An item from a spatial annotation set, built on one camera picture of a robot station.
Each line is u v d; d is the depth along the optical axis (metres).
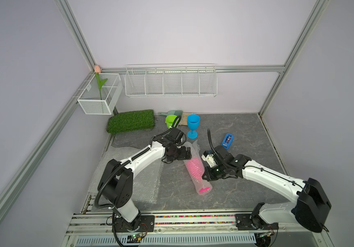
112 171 0.45
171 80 0.99
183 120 1.13
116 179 0.48
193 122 0.97
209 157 0.75
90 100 0.76
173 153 0.72
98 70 0.89
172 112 1.23
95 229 0.74
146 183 0.86
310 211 0.40
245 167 0.55
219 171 0.67
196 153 0.86
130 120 1.12
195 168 0.80
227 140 1.01
